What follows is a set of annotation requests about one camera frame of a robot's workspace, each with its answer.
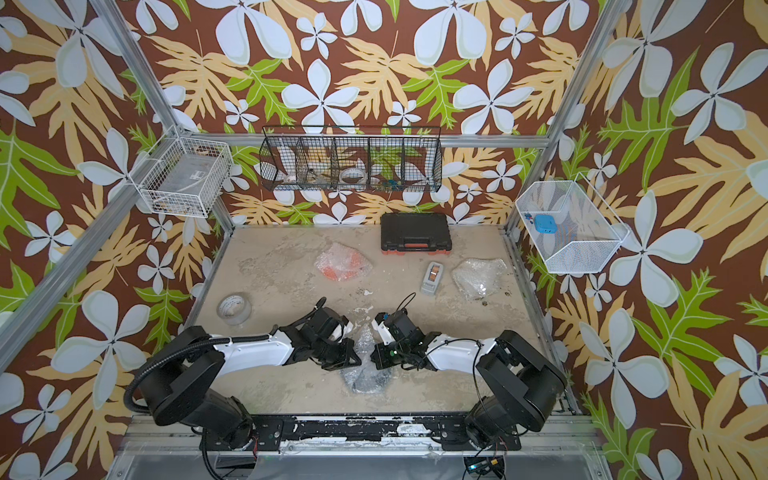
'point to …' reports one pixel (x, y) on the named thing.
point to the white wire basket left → (183, 176)
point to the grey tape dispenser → (432, 278)
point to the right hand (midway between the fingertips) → (369, 358)
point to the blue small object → (545, 224)
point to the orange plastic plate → (342, 264)
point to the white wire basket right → (573, 228)
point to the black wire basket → (377, 159)
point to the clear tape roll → (234, 308)
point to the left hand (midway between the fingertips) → (365, 359)
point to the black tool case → (402, 233)
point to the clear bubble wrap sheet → (339, 262)
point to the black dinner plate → (368, 380)
